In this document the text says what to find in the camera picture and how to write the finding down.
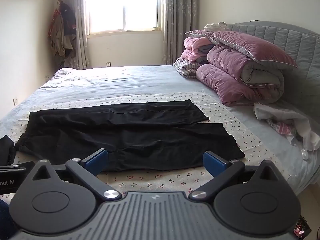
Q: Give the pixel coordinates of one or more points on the cherry print bed sheet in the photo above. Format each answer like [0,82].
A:
[160,177]

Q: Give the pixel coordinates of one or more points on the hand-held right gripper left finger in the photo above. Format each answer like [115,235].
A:
[96,161]

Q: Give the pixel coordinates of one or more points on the printed photo card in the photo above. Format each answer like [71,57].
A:
[302,228]

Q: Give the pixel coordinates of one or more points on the light blue bed sheet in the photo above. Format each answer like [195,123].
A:
[125,82]

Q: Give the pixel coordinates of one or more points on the dark cloth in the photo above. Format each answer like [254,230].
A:
[6,150]

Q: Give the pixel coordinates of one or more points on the white cloth on headboard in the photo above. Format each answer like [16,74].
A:
[215,26]

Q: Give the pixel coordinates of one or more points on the window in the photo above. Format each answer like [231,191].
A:
[122,5]

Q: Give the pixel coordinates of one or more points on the grey star print curtain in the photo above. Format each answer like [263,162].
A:
[177,17]
[80,30]

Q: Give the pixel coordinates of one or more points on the grey padded headboard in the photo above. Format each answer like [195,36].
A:
[287,37]

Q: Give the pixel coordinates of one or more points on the pink striped cloth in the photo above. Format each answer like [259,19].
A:
[281,128]

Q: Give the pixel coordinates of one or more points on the black pants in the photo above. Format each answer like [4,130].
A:
[137,135]

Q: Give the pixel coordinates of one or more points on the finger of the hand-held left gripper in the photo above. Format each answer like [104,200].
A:
[15,166]

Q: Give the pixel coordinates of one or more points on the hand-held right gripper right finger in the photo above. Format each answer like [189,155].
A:
[212,161]

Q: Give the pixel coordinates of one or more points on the grey striped folded cloth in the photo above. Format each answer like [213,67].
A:
[185,67]

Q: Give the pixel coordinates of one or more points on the crumpled white cloth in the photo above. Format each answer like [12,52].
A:
[275,111]

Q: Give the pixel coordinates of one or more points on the pink pillow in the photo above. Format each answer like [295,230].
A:
[250,46]

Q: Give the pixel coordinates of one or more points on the large folded pink quilt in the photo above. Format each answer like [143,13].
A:
[225,80]

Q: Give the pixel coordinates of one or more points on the hanging clothes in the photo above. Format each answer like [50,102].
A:
[61,32]

